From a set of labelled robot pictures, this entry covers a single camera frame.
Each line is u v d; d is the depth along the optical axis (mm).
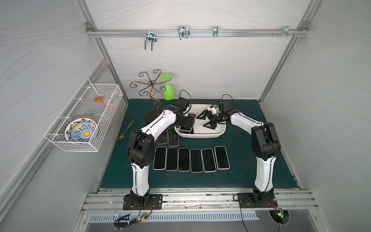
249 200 733
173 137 954
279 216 716
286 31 765
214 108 929
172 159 883
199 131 1013
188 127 823
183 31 763
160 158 924
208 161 857
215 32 783
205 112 866
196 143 961
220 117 821
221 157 887
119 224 677
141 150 504
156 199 740
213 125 883
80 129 619
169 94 950
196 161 862
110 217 701
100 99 761
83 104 702
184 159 881
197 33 783
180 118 677
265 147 545
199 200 750
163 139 594
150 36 781
